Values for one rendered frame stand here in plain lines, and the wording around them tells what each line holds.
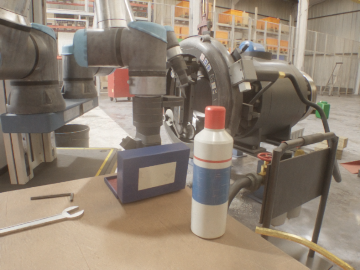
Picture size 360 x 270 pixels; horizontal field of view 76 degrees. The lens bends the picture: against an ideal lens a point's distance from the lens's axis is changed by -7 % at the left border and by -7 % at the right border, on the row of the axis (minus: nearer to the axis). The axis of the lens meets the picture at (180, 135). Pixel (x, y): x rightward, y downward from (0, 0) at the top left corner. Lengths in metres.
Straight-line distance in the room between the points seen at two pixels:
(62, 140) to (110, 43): 1.25
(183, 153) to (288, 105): 1.30
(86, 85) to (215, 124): 0.99
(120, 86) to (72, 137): 5.09
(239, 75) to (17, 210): 1.00
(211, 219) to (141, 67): 0.35
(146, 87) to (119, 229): 0.30
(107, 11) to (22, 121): 0.42
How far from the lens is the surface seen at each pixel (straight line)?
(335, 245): 1.41
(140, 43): 0.57
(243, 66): 1.20
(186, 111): 1.60
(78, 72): 1.30
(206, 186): 0.41
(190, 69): 1.46
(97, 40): 0.60
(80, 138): 1.79
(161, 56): 0.58
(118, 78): 6.75
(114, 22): 0.75
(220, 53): 1.34
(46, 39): 0.88
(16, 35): 0.73
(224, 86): 1.26
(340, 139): 2.83
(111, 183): 0.66
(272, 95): 1.63
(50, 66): 0.89
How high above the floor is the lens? 0.75
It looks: 14 degrees down
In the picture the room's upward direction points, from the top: 1 degrees clockwise
